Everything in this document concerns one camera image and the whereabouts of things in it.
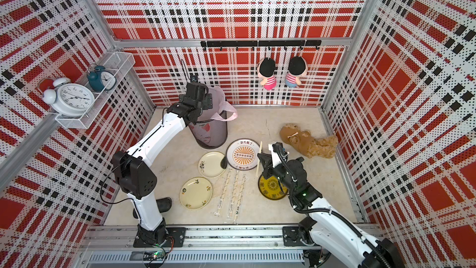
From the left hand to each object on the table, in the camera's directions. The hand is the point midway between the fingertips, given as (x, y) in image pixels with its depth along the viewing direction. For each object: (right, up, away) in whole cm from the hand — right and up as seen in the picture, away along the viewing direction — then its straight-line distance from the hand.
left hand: (199, 97), depth 86 cm
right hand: (+29, -26, -10) cm, 40 cm away
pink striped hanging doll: (+32, +16, +8) cm, 37 cm away
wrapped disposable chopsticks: (+12, -46, 0) cm, 47 cm away
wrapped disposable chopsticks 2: (+20, -45, 0) cm, 49 cm away
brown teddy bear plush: (+60, -24, +3) cm, 65 cm away
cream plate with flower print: (+3, -34, +9) cm, 35 cm away
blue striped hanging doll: (+48, +16, +7) cm, 51 cm away
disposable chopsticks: (+17, -47, -2) cm, 50 cm away
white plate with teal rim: (+20, -29, +12) cm, 37 cm away
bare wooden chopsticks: (+28, -29, -10) cm, 41 cm away
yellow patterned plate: (+34, -44, +1) cm, 56 cm away
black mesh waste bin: (+5, -18, +3) cm, 19 cm away
